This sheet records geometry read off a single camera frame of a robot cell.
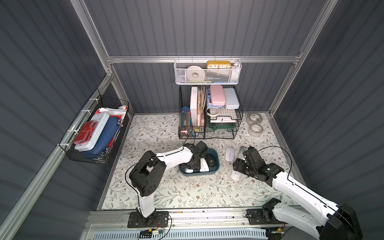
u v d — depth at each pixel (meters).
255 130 1.09
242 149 1.00
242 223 0.73
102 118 0.69
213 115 0.92
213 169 0.88
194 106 0.91
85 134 0.62
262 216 0.69
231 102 0.94
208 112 0.94
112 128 0.70
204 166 0.89
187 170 0.91
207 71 0.89
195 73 0.86
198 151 0.73
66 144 0.59
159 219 0.74
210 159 0.91
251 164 0.64
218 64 0.87
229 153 0.95
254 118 1.16
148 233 0.72
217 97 0.93
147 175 0.48
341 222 0.39
